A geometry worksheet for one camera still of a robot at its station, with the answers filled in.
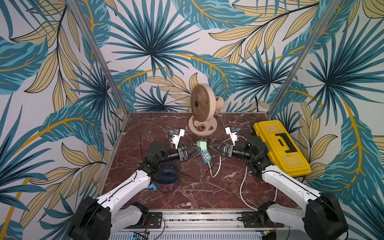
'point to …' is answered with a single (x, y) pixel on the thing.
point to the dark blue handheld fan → (169, 174)
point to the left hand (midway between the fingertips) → (199, 151)
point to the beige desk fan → (204, 104)
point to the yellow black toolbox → (281, 149)
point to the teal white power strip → (205, 156)
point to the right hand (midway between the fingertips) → (211, 147)
